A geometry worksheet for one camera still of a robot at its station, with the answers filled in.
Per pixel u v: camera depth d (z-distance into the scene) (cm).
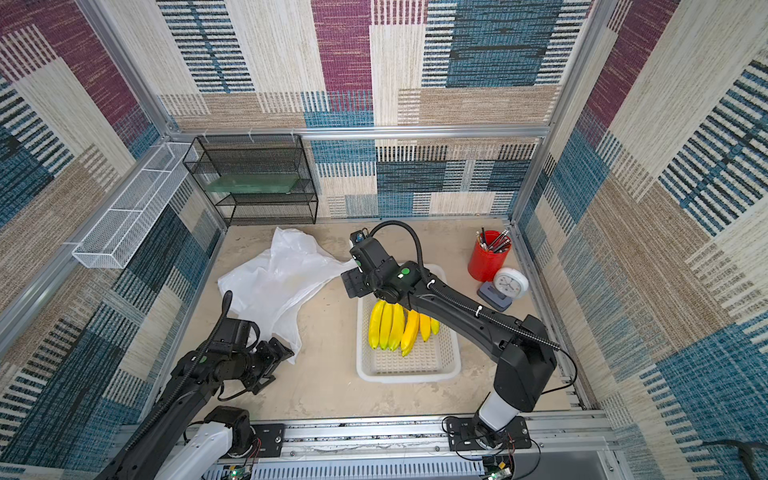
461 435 73
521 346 44
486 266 102
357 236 70
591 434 75
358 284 71
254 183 94
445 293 51
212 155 99
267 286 101
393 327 85
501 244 96
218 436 60
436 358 85
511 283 95
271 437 74
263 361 70
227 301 63
